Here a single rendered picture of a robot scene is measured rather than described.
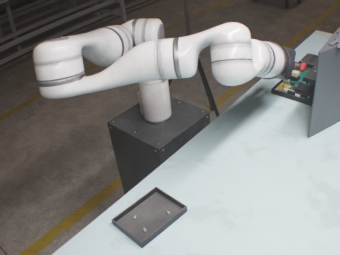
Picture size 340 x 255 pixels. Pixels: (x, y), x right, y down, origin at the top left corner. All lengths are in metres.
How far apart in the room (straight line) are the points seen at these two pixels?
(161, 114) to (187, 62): 0.55
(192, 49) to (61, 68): 0.23
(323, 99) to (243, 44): 0.28
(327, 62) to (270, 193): 0.29
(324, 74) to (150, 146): 0.55
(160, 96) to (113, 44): 0.35
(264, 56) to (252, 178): 0.23
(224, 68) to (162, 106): 0.55
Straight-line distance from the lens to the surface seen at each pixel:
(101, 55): 0.78
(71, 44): 0.65
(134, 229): 0.63
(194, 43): 0.58
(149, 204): 0.67
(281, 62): 0.73
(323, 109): 0.82
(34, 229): 2.13
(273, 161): 0.75
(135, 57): 0.60
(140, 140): 1.08
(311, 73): 1.05
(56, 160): 2.54
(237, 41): 0.58
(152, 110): 1.11
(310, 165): 0.75
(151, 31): 0.99
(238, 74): 0.57
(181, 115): 1.17
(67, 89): 0.65
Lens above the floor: 1.49
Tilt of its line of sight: 34 degrees down
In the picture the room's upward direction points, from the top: 8 degrees counter-clockwise
